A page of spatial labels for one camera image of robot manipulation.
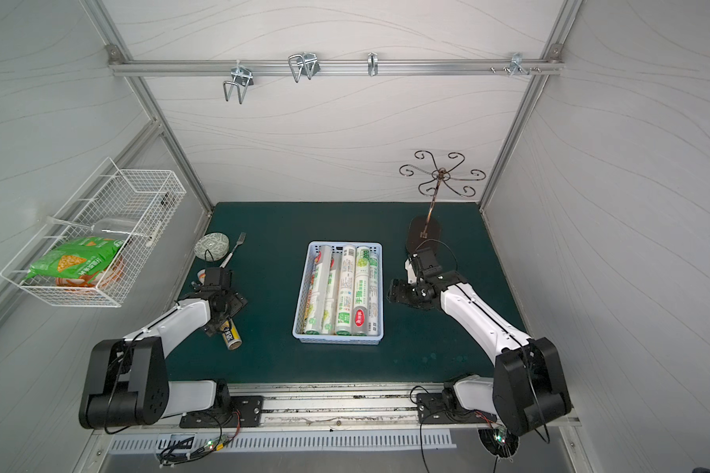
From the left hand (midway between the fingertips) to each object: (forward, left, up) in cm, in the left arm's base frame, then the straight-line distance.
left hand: (229, 310), depth 90 cm
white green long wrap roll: (+5, -44, +3) cm, 45 cm away
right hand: (+3, -52, +7) cm, 53 cm away
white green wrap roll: (-2, -28, +5) cm, 29 cm away
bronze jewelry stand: (+32, -64, +2) cm, 71 cm away
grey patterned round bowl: (+24, +14, +1) cm, 28 cm away
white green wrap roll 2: (+1, -32, +3) cm, 32 cm away
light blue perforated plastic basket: (+3, -23, +5) cm, 24 cm away
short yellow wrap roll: (-8, -4, +2) cm, 9 cm away
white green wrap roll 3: (+4, -41, +6) cm, 41 cm away
